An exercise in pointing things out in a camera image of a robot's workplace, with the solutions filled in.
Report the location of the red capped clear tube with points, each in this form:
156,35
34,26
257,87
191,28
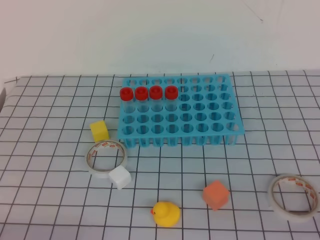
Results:
171,95

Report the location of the white tape roll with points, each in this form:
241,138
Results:
294,216
108,144

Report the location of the blue tube rack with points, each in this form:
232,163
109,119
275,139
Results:
205,111

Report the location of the yellow foam cube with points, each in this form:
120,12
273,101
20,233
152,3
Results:
99,131

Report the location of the white foam cube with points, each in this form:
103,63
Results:
120,177

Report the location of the orange foam cube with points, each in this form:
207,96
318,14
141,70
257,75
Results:
215,195

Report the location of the yellow rubber duck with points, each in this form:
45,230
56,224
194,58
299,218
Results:
165,214

